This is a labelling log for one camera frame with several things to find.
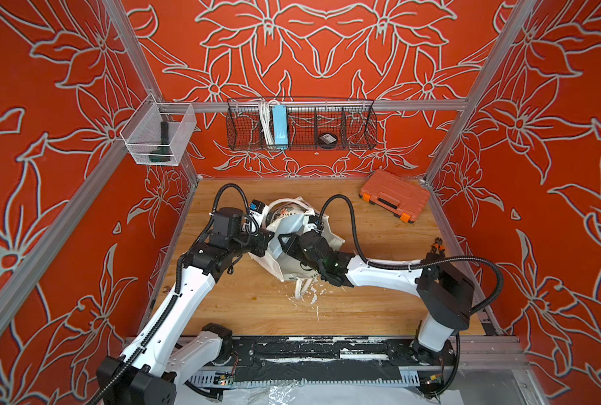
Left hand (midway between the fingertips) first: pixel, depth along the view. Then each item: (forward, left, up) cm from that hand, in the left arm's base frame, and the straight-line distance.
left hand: (270, 231), depth 75 cm
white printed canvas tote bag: (+6, -5, -1) cm, 8 cm away
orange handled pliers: (+11, -62, -21) cm, 66 cm away
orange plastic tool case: (+32, -51, -17) cm, 62 cm away
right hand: (+2, -1, -4) cm, 5 cm away
